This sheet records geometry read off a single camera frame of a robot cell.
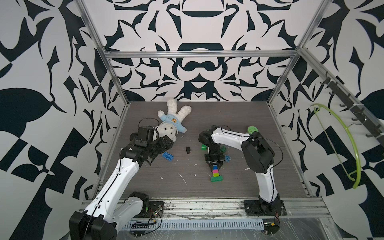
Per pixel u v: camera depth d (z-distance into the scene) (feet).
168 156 2.97
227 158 2.94
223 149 3.07
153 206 2.44
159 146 2.26
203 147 3.07
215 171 2.73
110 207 1.32
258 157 1.73
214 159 2.59
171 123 3.18
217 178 2.67
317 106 2.58
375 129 1.65
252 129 3.25
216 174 2.72
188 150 3.08
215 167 2.67
